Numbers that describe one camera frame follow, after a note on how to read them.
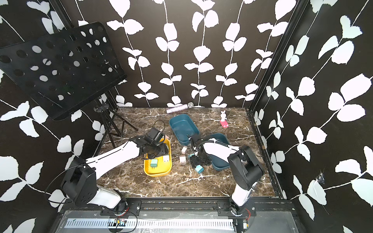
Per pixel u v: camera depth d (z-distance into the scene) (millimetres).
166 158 887
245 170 469
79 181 420
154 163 874
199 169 854
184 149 929
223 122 1108
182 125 1095
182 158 910
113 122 903
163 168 868
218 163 890
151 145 636
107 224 701
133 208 747
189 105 1185
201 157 760
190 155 916
